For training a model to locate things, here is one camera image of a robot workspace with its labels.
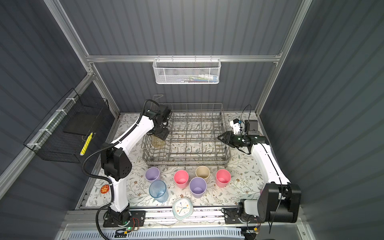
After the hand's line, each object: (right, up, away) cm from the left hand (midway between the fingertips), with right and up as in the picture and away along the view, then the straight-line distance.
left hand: (158, 133), depth 89 cm
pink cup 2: (+39, -26, -3) cm, 47 cm away
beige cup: (+27, -21, -5) cm, 34 cm away
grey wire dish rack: (+21, -5, +14) cm, 26 cm away
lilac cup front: (+24, -29, -8) cm, 38 cm away
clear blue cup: (+2, -31, -8) cm, 32 cm away
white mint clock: (+16, -37, -15) cm, 43 cm away
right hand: (+37, -3, -8) cm, 38 cm away
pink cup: (+14, -26, -3) cm, 30 cm away
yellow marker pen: (-29, -4, -20) cm, 35 cm away
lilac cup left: (-3, -23, -4) cm, 24 cm away
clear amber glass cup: (+2, -4, -8) cm, 9 cm away
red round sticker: (-28, -31, -6) cm, 42 cm away
